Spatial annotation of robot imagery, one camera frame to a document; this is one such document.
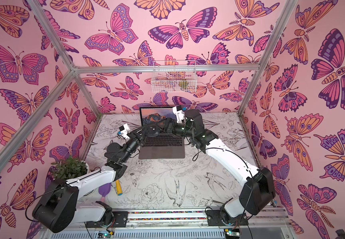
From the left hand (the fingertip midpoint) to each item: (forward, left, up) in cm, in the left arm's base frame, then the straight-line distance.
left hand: (150, 126), depth 72 cm
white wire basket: (+40, -11, +2) cm, 42 cm away
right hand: (0, -5, +1) cm, 5 cm away
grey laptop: (+9, -4, -31) cm, 32 cm away
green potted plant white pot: (-15, +40, -14) cm, 45 cm away
